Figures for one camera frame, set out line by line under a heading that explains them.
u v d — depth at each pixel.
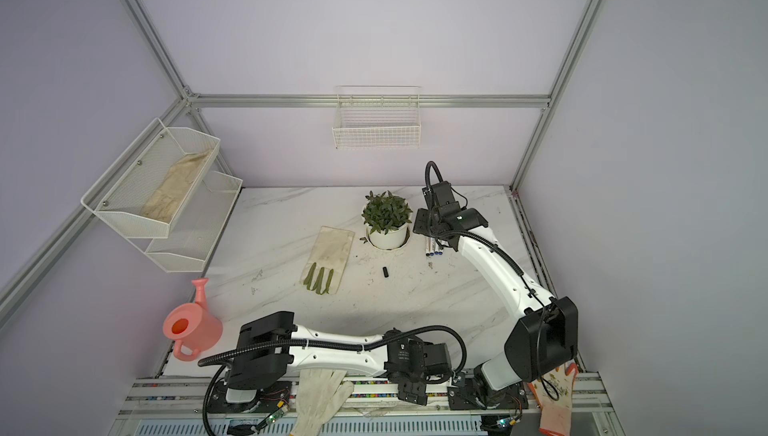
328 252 1.01
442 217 0.60
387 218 0.91
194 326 0.74
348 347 0.49
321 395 0.74
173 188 0.79
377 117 0.95
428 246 1.02
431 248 1.01
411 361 0.55
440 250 0.85
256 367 0.44
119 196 0.68
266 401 0.72
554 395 0.73
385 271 0.96
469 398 0.73
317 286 0.93
